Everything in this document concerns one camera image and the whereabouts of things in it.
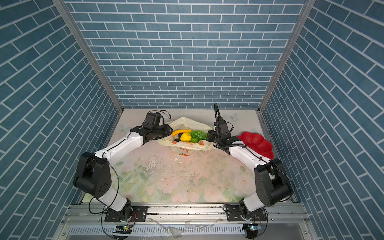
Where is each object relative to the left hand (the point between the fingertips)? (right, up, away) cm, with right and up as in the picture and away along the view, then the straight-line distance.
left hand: (175, 130), depth 89 cm
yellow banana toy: (-1, -2, +5) cm, 6 cm away
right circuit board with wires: (+40, -47, -18) cm, 65 cm away
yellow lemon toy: (+6, -4, +5) cm, 9 cm away
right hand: (+21, -2, +1) cm, 21 cm away
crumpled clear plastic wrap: (+4, -47, -19) cm, 51 cm away
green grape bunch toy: (+16, -4, +10) cm, 19 cm away
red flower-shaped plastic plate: (+55, -9, +10) cm, 56 cm away
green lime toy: (+11, -7, +6) cm, 14 cm away
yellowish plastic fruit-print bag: (+4, -11, 0) cm, 11 cm away
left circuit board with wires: (-23, -48, -17) cm, 56 cm away
